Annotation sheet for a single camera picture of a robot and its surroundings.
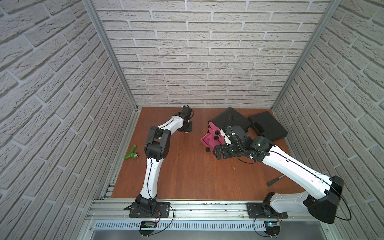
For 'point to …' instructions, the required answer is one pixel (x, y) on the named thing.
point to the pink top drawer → (214, 128)
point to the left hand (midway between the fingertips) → (190, 126)
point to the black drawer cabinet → (230, 117)
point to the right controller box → (272, 227)
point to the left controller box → (149, 224)
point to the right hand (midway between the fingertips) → (222, 150)
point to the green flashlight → (132, 153)
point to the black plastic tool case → (274, 131)
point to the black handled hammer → (273, 181)
